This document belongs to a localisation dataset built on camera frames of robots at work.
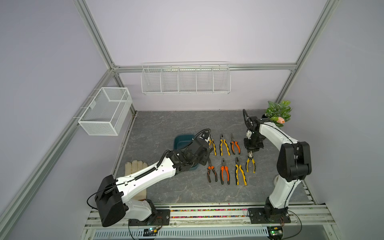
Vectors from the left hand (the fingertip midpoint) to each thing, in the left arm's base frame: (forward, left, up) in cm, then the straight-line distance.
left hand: (205, 152), depth 77 cm
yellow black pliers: (-3, -20, -17) cm, 26 cm away
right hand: (+6, -29, -12) cm, 32 cm away
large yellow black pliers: (+13, -13, -17) cm, 25 cm away
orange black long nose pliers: (-1, -3, -18) cm, 18 cm away
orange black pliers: (+14, -21, -17) cm, 30 cm away
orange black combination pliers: (-2, -12, -17) cm, 21 cm away
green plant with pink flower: (+19, -45, +6) cm, 50 cm away
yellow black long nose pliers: (+1, -28, -13) cm, 31 cm away
